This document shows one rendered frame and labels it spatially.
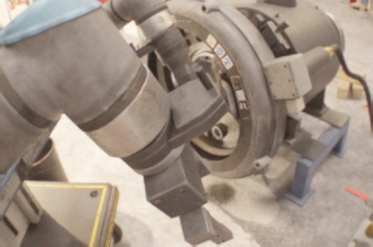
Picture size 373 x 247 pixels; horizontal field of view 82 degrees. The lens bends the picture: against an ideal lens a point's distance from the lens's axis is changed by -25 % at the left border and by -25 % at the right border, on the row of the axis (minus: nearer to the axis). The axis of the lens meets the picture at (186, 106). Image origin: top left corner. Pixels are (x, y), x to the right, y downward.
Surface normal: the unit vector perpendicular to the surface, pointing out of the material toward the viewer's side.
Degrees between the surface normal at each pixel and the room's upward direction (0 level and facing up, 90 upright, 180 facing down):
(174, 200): 97
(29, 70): 70
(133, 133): 91
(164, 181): 25
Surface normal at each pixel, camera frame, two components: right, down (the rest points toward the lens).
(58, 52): 0.39, 0.41
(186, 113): -0.48, -0.66
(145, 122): 0.60, 0.22
